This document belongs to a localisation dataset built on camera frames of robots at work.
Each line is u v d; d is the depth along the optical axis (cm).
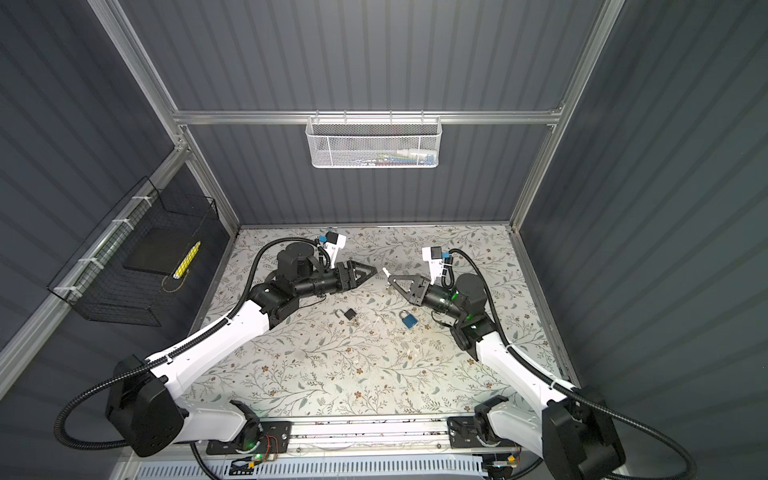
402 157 91
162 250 74
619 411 38
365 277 69
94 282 63
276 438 73
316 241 69
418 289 65
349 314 96
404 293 70
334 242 69
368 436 75
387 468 77
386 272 71
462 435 74
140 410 40
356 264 67
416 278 67
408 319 94
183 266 73
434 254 68
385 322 94
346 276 65
